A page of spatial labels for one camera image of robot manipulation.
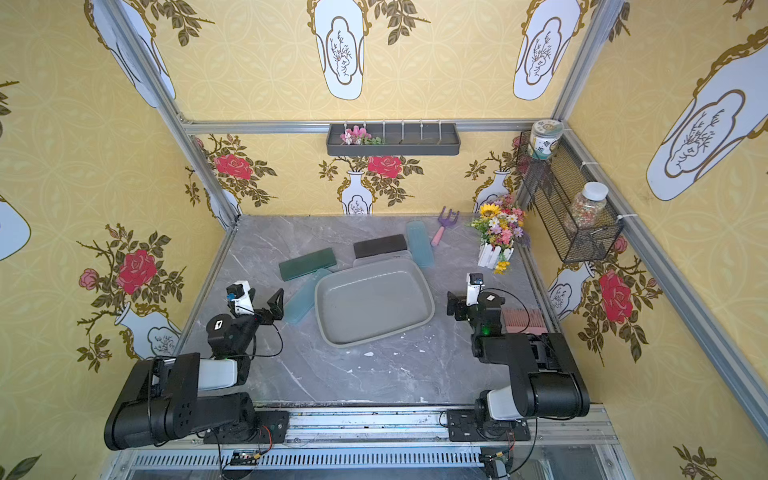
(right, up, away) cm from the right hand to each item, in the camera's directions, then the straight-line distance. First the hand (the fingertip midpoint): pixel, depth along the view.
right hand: (471, 290), depth 94 cm
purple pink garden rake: (-4, +22, +25) cm, 33 cm away
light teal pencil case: (-52, -2, -3) cm, 52 cm away
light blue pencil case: (-15, +14, +16) cm, 26 cm away
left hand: (-65, +1, -6) cm, 65 cm away
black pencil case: (-29, +14, +17) cm, 36 cm away
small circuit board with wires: (-61, -38, -21) cm, 75 cm away
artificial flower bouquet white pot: (+9, +21, +1) cm, 23 cm away
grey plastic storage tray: (-31, -4, +2) cm, 31 cm away
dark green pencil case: (-55, +7, +14) cm, 57 cm away
